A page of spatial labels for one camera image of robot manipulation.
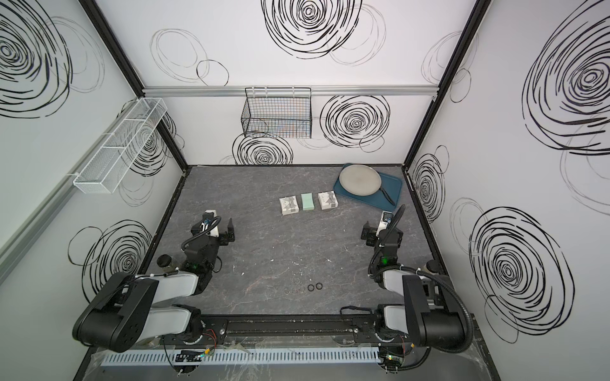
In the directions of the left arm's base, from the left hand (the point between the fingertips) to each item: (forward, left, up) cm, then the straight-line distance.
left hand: (216, 219), depth 87 cm
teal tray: (+32, -76, -14) cm, 84 cm away
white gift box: (+13, -26, -8) cm, 30 cm away
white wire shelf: (+1, +30, +22) cm, 37 cm away
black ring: (-20, -36, -11) cm, 43 cm away
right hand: (+1, -63, -2) cm, 63 cm away
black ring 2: (-19, -40, -11) cm, 45 cm away
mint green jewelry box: (+17, -34, -10) cm, 39 cm away
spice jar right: (-14, -78, -3) cm, 79 cm away
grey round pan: (+29, -59, -8) cm, 66 cm away
